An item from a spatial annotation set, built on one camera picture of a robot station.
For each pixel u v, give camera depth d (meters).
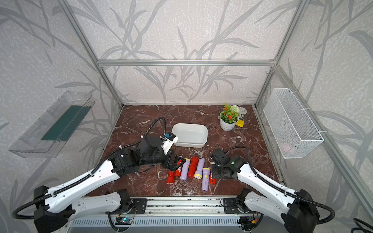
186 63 0.96
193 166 0.85
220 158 0.62
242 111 1.11
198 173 0.82
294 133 0.62
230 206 0.74
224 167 0.58
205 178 0.80
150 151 0.50
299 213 0.38
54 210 0.39
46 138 0.63
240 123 1.07
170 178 0.81
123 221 0.71
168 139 0.60
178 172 0.83
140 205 0.74
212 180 0.80
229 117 0.94
